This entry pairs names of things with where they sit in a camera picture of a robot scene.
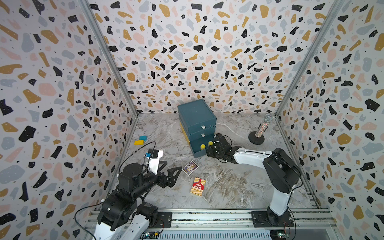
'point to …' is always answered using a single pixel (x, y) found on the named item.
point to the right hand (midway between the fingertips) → (207, 151)
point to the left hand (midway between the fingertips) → (175, 165)
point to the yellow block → (138, 142)
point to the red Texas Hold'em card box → (197, 186)
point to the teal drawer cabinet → (199, 123)
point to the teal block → (143, 138)
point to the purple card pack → (190, 168)
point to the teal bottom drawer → (199, 146)
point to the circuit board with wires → (149, 235)
